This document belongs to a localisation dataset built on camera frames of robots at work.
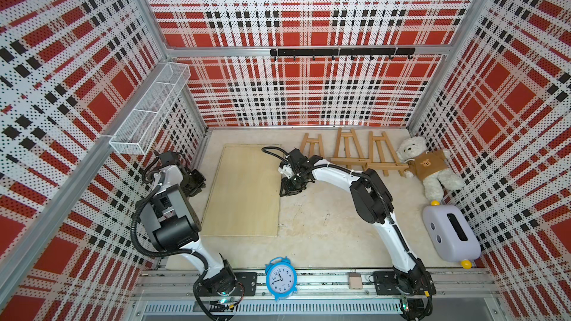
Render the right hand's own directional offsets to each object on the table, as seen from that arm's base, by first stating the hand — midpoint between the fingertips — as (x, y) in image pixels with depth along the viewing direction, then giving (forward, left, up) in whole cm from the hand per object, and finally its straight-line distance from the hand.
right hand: (286, 193), depth 94 cm
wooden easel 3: (+26, -31, -3) cm, 40 cm away
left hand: (+2, +33, +5) cm, 33 cm away
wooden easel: (+15, -46, -2) cm, 48 cm away
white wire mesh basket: (+20, +61, +21) cm, 67 cm away
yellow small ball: (-28, -62, +3) cm, 68 cm away
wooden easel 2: (+30, -13, -1) cm, 33 cm away
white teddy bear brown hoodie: (+10, -64, +5) cm, 65 cm away
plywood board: (-2, +18, 0) cm, 18 cm away
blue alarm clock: (-32, 0, +1) cm, 32 cm away
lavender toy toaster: (-19, -59, +6) cm, 62 cm away
